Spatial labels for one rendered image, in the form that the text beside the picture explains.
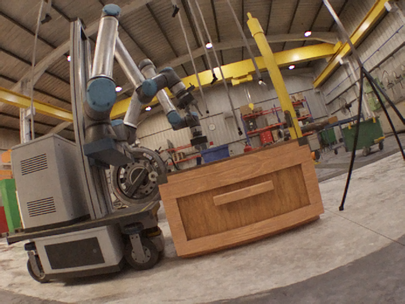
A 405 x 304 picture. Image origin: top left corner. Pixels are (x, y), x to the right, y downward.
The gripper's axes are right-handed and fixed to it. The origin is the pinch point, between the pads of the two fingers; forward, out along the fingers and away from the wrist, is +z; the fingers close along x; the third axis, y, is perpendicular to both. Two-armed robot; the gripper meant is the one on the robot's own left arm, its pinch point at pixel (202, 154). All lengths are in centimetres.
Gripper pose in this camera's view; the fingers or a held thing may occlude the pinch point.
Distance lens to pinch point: 171.3
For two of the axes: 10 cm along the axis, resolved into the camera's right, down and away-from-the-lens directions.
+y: 0.5, 1.0, 9.9
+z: 2.6, 9.6, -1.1
